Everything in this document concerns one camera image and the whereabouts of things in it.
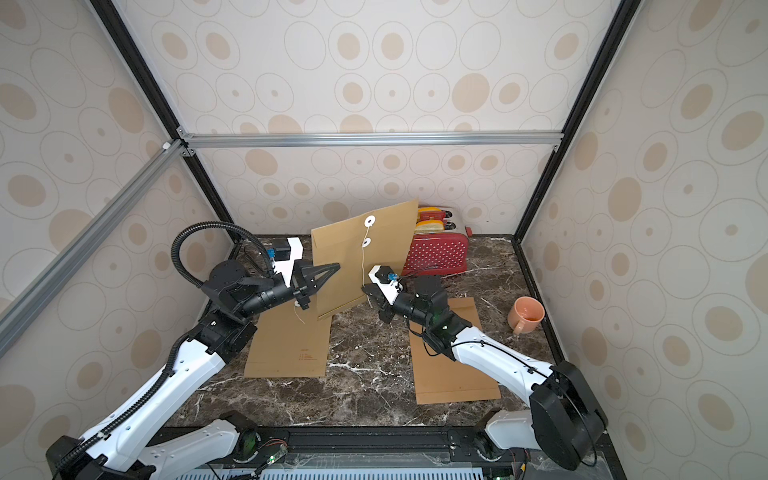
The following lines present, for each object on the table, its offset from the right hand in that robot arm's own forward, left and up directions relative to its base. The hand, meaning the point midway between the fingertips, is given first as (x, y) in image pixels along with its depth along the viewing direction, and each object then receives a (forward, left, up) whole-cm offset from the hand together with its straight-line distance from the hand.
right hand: (362, 294), depth 73 cm
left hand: (-4, +2, +15) cm, 16 cm away
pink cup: (+9, -48, -22) cm, 54 cm away
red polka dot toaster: (+27, -22, -13) cm, 37 cm away
